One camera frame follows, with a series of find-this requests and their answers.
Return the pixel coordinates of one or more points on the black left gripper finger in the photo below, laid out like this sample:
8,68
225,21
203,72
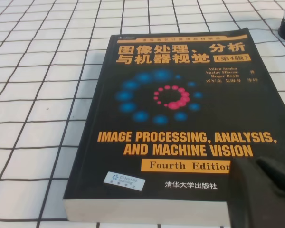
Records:
256,193

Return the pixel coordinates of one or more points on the black image processing textbook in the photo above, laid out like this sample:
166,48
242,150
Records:
170,114

